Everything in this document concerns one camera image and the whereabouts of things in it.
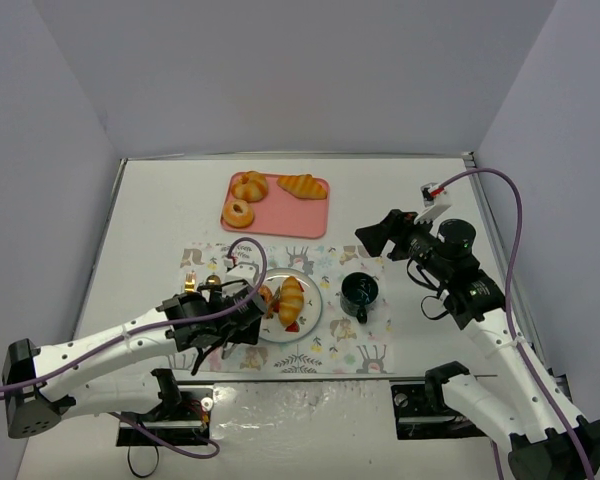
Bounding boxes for silver metal tongs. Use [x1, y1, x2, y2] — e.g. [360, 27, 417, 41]
[272, 290, 280, 315]

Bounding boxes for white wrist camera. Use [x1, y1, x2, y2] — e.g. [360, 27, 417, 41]
[224, 257, 260, 286]
[415, 183, 451, 224]

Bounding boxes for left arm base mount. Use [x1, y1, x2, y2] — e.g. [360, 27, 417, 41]
[122, 385, 214, 447]

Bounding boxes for gold spoon green handle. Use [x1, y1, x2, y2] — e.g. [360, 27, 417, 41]
[205, 275, 222, 285]

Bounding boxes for small orange bun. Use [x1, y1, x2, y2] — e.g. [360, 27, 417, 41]
[258, 285, 275, 318]

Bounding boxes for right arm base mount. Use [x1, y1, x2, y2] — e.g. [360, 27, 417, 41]
[391, 381, 485, 441]

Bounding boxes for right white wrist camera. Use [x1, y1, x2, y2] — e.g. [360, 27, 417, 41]
[415, 183, 451, 224]

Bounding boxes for dark green mug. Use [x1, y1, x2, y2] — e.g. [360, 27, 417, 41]
[340, 272, 379, 325]

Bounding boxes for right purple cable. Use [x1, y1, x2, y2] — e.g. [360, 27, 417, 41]
[429, 167, 594, 480]

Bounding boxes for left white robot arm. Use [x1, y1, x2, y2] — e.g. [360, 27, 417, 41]
[2, 281, 267, 439]

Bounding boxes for gold fork green handle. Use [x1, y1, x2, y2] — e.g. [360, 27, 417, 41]
[183, 272, 197, 293]

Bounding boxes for floral printed placemat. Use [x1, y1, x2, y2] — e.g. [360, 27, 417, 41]
[200, 243, 394, 374]

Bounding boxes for white watermelon pattern plate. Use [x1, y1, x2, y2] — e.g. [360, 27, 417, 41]
[259, 268, 322, 344]

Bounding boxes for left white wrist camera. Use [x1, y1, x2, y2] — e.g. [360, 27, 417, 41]
[224, 257, 260, 286]

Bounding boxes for ring donut bread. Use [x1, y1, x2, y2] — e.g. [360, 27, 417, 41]
[222, 199, 255, 229]

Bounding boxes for long croissant bread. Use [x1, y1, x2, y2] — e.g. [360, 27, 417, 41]
[277, 174, 328, 200]

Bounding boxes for round knotted bread roll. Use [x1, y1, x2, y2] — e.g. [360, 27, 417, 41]
[230, 171, 268, 203]

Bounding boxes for metal table edge rail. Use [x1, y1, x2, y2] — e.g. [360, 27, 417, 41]
[464, 164, 571, 429]

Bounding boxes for pink serving tray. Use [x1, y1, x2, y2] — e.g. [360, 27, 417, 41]
[220, 173, 329, 239]

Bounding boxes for small striped bread loaf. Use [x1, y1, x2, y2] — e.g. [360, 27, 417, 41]
[278, 276, 304, 327]

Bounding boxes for purple cable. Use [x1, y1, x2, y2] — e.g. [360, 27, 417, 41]
[429, 167, 594, 480]
[0, 238, 268, 459]

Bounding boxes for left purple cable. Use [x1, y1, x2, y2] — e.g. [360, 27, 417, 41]
[0, 238, 268, 459]

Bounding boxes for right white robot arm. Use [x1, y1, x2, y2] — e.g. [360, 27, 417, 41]
[355, 210, 600, 479]

